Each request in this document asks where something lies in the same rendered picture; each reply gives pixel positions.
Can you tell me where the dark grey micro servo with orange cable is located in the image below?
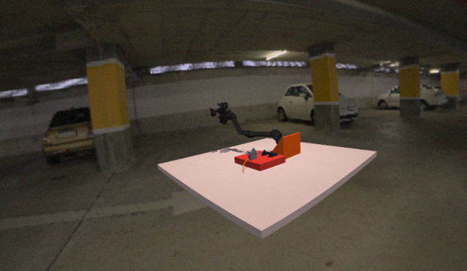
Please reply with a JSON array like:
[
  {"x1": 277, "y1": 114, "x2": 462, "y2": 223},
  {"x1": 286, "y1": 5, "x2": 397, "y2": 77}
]
[{"x1": 243, "y1": 148, "x2": 258, "y2": 173}]

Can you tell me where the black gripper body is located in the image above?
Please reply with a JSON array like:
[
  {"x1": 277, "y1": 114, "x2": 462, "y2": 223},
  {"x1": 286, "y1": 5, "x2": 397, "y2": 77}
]
[{"x1": 211, "y1": 103, "x2": 228, "y2": 117}]

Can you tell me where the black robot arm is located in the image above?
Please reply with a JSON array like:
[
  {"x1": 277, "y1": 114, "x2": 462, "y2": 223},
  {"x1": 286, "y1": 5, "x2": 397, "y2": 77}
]
[{"x1": 218, "y1": 109, "x2": 282, "y2": 145}]

